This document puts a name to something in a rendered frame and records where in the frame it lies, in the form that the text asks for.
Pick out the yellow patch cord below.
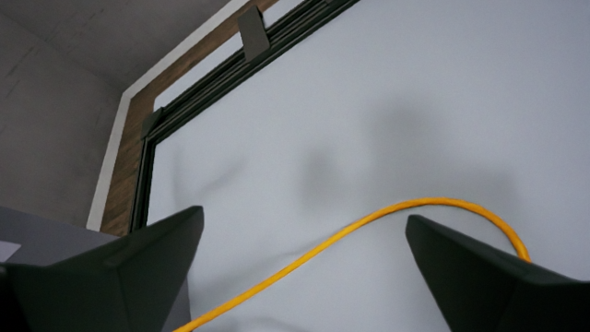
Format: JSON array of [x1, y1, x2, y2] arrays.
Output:
[[172, 197, 532, 332]]

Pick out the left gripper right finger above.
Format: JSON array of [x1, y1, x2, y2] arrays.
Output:
[[405, 214, 590, 332]]

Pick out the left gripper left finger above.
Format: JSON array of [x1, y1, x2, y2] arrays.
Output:
[[0, 206, 205, 332]]

